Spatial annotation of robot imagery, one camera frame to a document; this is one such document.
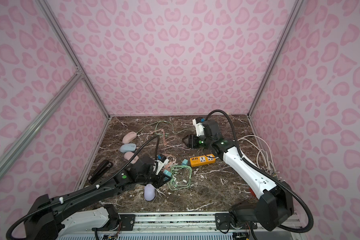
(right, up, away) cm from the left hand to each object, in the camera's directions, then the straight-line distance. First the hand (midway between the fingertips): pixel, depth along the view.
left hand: (170, 178), depth 76 cm
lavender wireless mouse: (-12, -10, +6) cm, 16 cm away
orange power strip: (+18, +6, +16) cm, 25 cm away
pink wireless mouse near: (-29, +8, +20) cm, 36 cm away
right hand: (+8, +19, +1) cm, 21 cm away
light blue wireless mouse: (-30, +13, +23) cm, 40 cm away
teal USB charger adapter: (-1, +3, -3) cm, 4 cm away
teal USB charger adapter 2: (+7, +5, +15) cm, 17 cm away
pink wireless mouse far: (-31, +19, +27) cm, 46 cm away
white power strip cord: (+63, +13, +30) cm, 71 cm away
